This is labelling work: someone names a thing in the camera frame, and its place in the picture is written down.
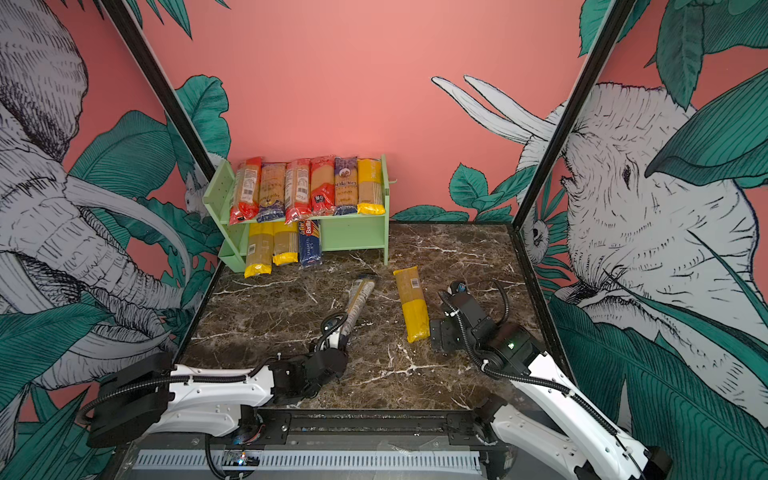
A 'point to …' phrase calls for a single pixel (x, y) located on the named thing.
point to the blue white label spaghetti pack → (360, 293)
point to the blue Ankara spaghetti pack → (346, 185)
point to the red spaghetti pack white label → (298, 190)
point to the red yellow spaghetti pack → (322, 185)
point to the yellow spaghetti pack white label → (413, 303)
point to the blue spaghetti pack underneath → (310, 242)
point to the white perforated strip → (315, 461)
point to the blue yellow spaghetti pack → (272, 192)
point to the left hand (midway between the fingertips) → (346, 335)
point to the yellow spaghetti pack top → (370, 186)
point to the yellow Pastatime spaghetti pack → (286, 246)
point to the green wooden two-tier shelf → (368, 231)
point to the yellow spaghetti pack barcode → (259, 251)
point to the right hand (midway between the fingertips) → (444, 322)
